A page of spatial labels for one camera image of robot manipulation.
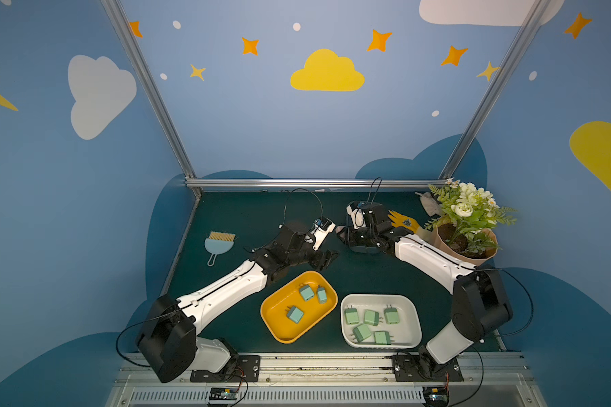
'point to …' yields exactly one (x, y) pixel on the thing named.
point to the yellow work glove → (403, 221)
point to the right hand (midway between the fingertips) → (345, 231)
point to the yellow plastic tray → (298, 305)
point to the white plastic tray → (407, 333)
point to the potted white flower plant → (465, 226)
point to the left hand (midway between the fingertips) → (332, 242)
